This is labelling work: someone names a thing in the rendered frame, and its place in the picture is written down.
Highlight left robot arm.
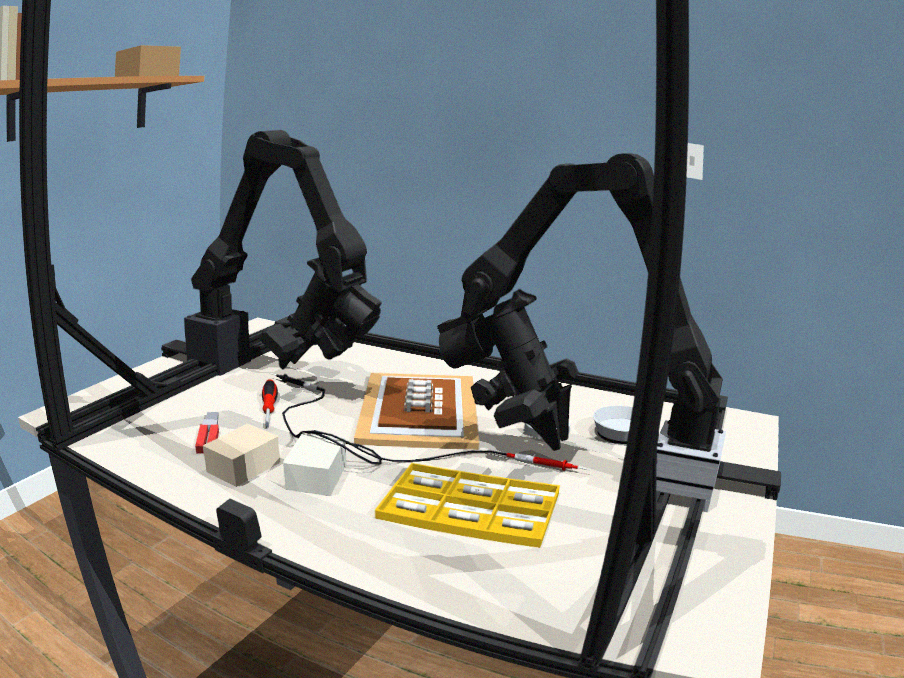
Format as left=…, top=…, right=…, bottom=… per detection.
left=191, top=130, right=382, bottom=360

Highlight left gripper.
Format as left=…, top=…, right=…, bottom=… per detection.
left=260, top=293, right=333, bottom=370

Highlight red-handled pliers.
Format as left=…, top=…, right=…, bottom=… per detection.
left=195, top=412, right=219, bottom=454

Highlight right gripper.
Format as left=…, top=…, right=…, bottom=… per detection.
left=493, top=337, right=579, bottom=451

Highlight yellow tray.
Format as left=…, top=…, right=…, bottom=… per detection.
left=375, top=463, right=560, bottom=548

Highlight red and black screwdriver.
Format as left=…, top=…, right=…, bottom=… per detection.
left=262, top=379, right=278, bottom=428

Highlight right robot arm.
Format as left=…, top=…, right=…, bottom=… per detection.
left=437, top=153, right=723, bottom=452

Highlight white rectangular block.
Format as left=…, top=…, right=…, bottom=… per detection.
left=283, top=433, right=346, bottom=496

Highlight black tester probe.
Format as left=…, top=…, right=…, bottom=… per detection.
left=270, top=373, right=324, bottom=392

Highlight beige block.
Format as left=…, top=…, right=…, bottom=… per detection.
left=203, top=424, right=280, bottom=487

